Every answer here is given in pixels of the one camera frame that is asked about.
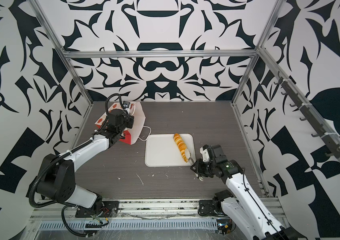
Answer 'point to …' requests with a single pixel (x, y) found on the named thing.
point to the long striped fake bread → (181, 145)
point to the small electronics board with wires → (224, 225)
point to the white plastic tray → (161, 150)
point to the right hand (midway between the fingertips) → (193, 167)
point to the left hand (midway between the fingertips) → (128, 110)
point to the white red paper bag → (136, 110)
